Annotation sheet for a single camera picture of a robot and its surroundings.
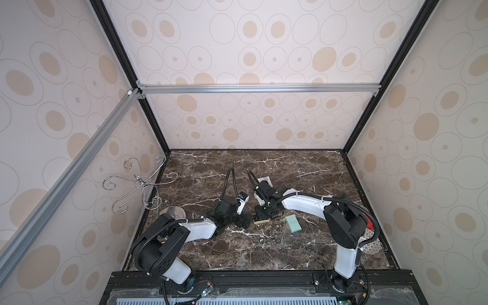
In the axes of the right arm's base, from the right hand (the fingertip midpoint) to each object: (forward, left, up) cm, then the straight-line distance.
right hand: (264, 214), depth 92 cm
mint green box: (-4, -13, -1) cm, 14 cm away
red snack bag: (-3, -48, 0) cm, 48 cm away
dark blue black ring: (-12, -6, -1) cm, 13 cm away
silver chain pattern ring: (-12, +2, -1) cm, 12 cm away
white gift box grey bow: (+20, 0, +3) cm, 20 cm away
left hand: (-1, +6, +3) cm, 7 cm away
